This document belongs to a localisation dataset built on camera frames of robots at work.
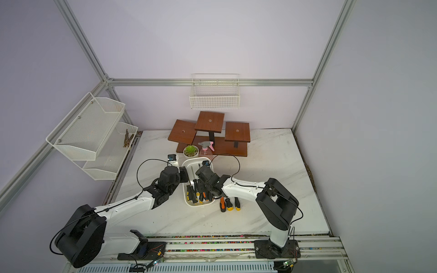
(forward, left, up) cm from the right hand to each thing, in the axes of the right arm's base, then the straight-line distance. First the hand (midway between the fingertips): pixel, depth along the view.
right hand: (204, 184), depth 89 cm
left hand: (+6, +10, +7) cm, 13 cm away
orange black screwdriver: (-10, -10, -3) cm, 14 cm away
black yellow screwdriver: (-4, +8, +1) cm, 9 cm away
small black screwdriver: (-10, -17, -4) cm, 20 cm away
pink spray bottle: (+18, -2, +7) cm, 20 cm away
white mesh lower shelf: (+16, +52, +8) cm, 55 cm away
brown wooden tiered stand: (+31, -18, -2) cm, 36 cm away
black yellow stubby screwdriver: (-11, -13, -3) cm, 17 cm away
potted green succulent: (+19, +8, +5) cm, 21 cm away
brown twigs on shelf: (+25, +46, +10) cm, 53 cm away
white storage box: (+9, +6, +7) cm, 13 cm away
